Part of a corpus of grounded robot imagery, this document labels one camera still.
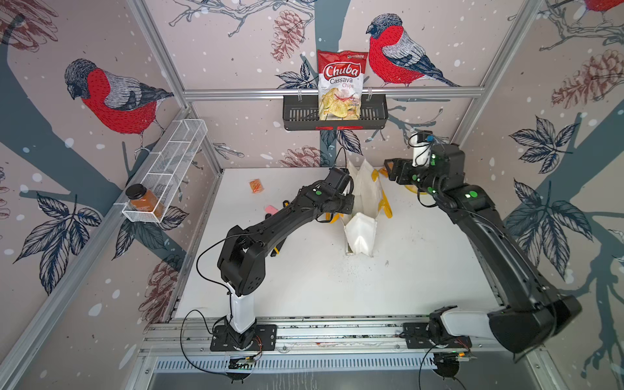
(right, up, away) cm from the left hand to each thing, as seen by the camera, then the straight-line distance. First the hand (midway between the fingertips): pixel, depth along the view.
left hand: (354, 199), depth 84 cm
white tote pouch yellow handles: (+2, -10, +1) cm, 10 cm away
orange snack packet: (-43, +5, +29) cm, 52 cm away
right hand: (+10, +13, -12) cm, 20 cm away
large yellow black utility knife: (-29, -21, +8) cm, 37 cm away
